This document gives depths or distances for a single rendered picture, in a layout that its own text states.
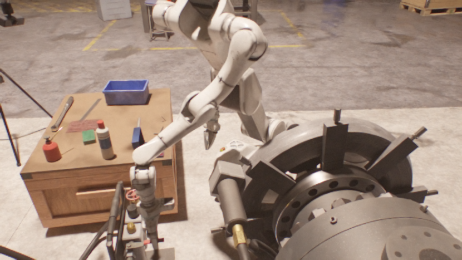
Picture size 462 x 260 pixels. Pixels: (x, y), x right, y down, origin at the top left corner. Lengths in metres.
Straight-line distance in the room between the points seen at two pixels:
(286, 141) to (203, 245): 1.04
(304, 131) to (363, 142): 0.22
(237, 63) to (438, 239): 0.74
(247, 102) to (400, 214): 0.78
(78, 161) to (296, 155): 1.27
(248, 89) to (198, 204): 1.05
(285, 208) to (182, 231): 0.99
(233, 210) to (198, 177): 1.41
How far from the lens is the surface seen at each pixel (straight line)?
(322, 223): 1.04
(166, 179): 1.97
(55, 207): 2.21
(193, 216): 2.19
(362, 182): 1.30
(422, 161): 3.02
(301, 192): 1.22
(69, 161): 2.03
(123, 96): 2.50
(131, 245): 1.47
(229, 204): 1.11
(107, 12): 7.23
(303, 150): 1.20
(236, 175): 1.21
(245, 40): 1.10
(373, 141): 1.31
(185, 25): 1.34
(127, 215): 1.61
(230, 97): 1.53
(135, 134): 1.92
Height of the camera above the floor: 1.57
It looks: 32 degrees down
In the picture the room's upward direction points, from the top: 1 degrees counter-clockwise
